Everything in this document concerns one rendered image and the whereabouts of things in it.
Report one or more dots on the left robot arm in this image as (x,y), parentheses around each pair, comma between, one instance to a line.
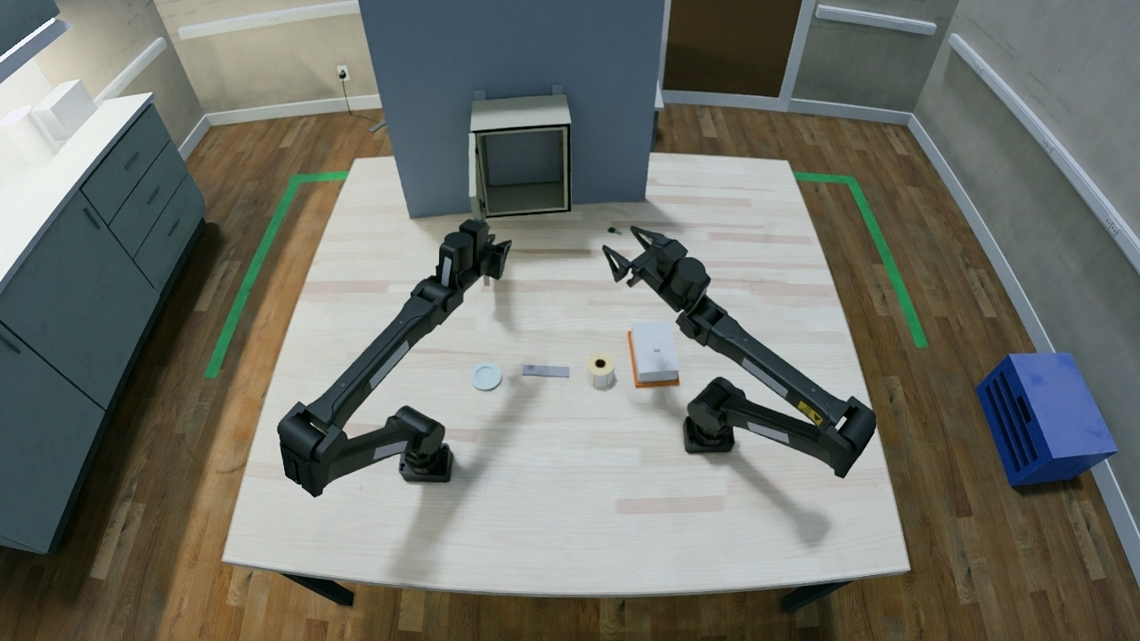
(327,454)

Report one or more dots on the grey flat bar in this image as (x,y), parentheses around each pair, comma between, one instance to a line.
(545,371)

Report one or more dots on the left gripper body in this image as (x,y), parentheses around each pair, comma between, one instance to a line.
(495,271)

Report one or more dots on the blue-grey wall panel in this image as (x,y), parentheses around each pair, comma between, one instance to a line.
(430,56)

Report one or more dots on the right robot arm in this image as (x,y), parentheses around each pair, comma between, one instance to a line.
(689,283)

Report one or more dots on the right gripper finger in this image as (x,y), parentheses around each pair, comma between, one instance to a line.
(621,261)
(652,235)

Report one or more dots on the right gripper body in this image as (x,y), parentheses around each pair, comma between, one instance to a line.
(637,265)

